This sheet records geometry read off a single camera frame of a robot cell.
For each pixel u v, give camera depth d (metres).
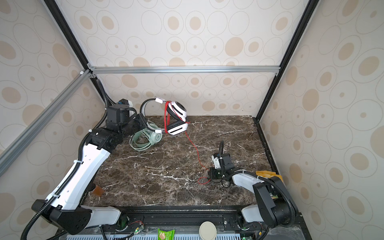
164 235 0.68
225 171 0.70
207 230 0.66
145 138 1.08
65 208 0.38
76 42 0.80
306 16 0.70
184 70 0.93
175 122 0.63
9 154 0.51
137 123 0.61
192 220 0.77
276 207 0.43
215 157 0.83
